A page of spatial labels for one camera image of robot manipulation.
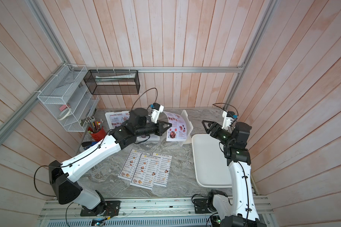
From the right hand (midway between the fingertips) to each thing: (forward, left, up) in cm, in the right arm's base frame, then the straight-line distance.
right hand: (204, 122), depth 71 cm
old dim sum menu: (-13, +44, -30) cm, 55 cm away
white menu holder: (+13, +55, -14) cm, 58 cm away
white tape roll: (+8, +81, -3) cm, 81 cm away
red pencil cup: (+8, +68, -19) cm, 71 cm away
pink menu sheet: (-4, +14, -3) cm, 14 cm away
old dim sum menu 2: (-16, +32, -30) cm, 47 cm away
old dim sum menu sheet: (-13, +22, -31) cm, 40 cm away
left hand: (-4, +17, +1) cm, 18 cm away
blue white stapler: (+1, +76, -27) cm, 81 cm away
